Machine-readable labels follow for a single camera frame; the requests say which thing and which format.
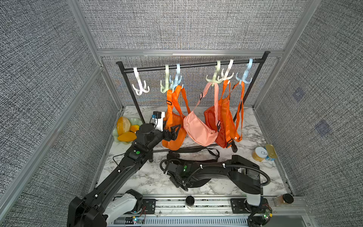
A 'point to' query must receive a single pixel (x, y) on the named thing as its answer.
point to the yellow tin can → (259, 154)
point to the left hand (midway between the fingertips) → (176, 122)
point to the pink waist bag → (197, 128)
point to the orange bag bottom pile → (168, 119)
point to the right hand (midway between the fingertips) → (174, 175)
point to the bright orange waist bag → (239, 117)
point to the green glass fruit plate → (134, 121)
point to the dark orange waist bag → (227, 134)
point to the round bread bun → (123, 125)
